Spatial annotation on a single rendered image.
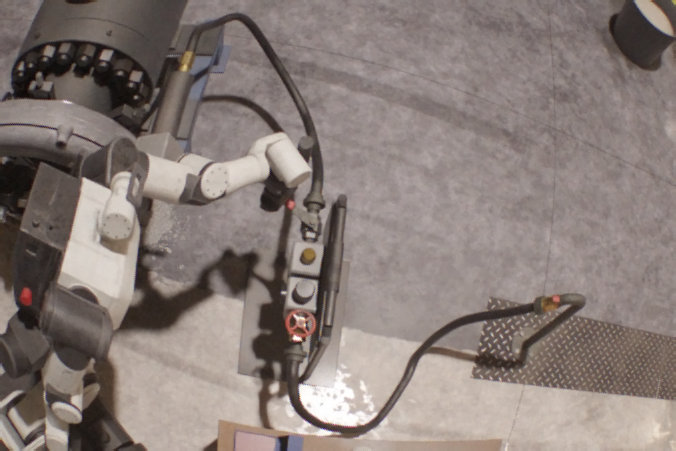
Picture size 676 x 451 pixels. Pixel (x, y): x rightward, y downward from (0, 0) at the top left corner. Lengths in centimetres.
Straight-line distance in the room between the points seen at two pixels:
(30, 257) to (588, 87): 262
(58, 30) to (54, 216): 81
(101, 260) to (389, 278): 143
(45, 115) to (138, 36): 45
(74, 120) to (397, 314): 135
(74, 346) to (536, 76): 242
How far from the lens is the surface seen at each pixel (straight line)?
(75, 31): 204
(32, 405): 223
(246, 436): 201
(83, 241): 140
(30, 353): 163
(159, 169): 166
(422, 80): 297
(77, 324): 128
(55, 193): 144
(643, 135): 341
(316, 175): 223
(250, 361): 251
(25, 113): 182
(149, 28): 213
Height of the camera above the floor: 247
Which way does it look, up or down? 69 degrees down
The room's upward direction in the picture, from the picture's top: 17 degrees clockwise
